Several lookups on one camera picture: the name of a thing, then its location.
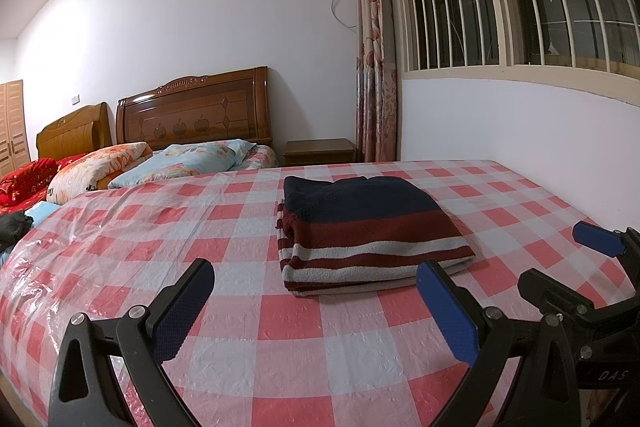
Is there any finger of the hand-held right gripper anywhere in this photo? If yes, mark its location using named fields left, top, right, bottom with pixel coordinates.
left=572, top=221, right=640, bottom=259
left=517, top=269, right=609, bottom=334

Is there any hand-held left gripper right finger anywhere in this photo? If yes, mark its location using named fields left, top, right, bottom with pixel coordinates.
left=416, top=259, right=583, bottom=427

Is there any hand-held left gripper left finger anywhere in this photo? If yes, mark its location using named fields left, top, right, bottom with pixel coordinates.
left=48, top=258, right=216, bottom=427

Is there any red grey striped sweater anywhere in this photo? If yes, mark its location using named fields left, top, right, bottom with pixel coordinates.
left=276, top=175, right=476, bottom=298

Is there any pink checkered bed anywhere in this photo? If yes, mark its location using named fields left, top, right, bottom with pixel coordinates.
left=0, top=144, right=636, bottom=427

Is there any light blue floral pillow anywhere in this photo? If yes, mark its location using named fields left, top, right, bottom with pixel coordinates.
left=107, top=139, right=257, bottom=188

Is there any orange floral pillow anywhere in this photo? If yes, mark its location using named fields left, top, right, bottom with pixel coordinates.
left=46, top=142, right=153, bottom=204

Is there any light blue cloth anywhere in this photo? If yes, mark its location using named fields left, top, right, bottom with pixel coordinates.
left=22, top=201, right=63, bottom=228

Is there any dark cloth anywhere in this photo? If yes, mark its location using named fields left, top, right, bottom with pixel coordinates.
left=0, top=211, right=33, bottom=253

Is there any dark wooden headboard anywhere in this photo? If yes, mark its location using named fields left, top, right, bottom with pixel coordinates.
left=116, top=67, right=273, bottom=152

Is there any red floral blanket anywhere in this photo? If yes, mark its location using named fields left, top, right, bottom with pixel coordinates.
left=0, top=153, right=93, bottom=208

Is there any wooden nightstand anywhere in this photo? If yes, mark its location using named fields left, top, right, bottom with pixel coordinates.
left=283, top=138, right=357, bottom=166

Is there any light wooden headboard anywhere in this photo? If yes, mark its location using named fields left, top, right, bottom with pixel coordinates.
left=36, top=103, right=113, bottom=160

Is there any wooden wardrobe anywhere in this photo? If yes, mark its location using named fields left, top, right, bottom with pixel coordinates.
left=0, top=80, right=30, bottom=180

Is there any pink floral curtain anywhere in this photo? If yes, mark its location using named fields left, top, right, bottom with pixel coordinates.
left=350, top=0, right=403, bottom=162

